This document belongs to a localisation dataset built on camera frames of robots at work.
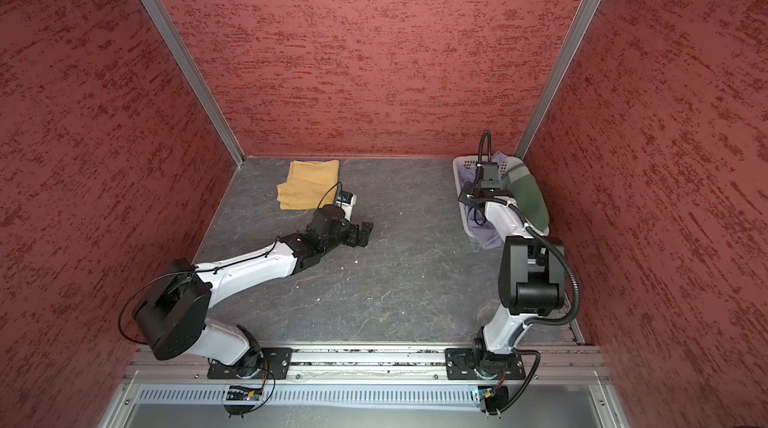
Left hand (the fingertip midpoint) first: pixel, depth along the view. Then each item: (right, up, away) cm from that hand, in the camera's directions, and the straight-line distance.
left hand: (358, 226), depth 87 cm
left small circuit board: (-27, -40, -15) cm, 50 cm away
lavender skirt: (+38, -2, -1) cm, 38 cm away
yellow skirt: (-23, +13, +25) cm, 36 cm away
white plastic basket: (+51, +21, +18) cm, 58 cm away
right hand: (+35, +8, +8) cm, 37 cm away
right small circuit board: (+35, -40, -16) cm, 55 cm away
